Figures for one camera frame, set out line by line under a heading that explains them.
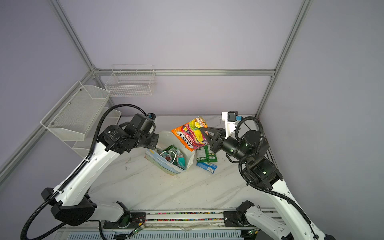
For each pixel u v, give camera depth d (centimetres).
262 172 42
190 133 56
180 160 77
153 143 60
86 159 40
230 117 47
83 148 75
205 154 95
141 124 49
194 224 73
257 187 41
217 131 49
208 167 91
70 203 38
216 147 48
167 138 75
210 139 53
